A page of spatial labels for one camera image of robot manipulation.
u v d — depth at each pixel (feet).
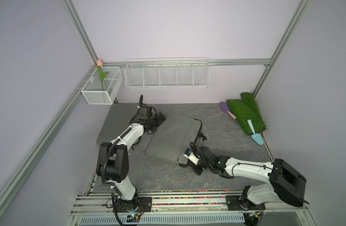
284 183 1.39
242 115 3.59
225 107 3.93
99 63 2.93
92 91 2.85
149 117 2.53
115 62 3.14
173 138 3.11
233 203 2.42
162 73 3.25
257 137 3.28
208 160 2.11
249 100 3.82
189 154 2.42
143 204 2.41
